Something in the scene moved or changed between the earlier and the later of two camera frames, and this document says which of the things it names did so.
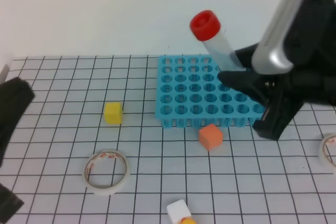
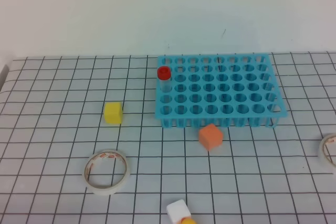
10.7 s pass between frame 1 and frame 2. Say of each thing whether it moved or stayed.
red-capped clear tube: moved
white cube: stayed
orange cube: stayed
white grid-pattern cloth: stayed
